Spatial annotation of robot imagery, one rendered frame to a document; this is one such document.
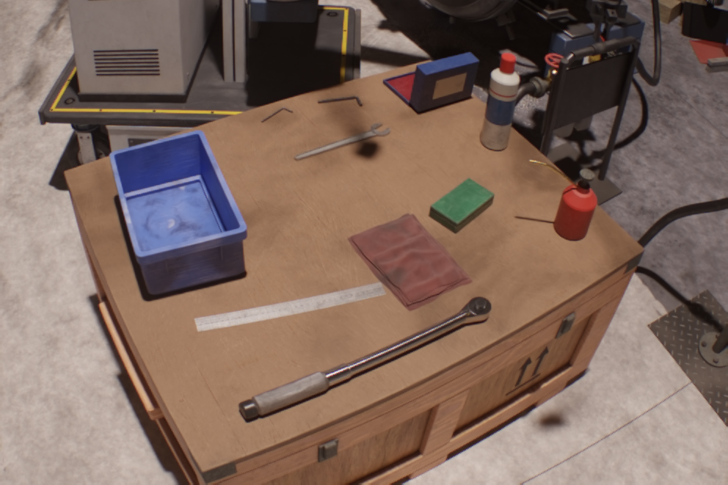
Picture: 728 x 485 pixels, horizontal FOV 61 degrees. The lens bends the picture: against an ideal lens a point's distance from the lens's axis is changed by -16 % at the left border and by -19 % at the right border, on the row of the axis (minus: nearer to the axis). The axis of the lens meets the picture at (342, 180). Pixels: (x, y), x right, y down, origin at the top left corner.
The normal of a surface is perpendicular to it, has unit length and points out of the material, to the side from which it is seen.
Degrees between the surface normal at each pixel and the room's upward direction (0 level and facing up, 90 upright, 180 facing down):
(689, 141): 0
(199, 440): 0
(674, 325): 0
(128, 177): 90
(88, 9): 90
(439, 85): 97
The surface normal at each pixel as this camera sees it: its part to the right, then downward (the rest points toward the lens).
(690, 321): 0.04, -0.77
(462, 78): 0.50, 0.65
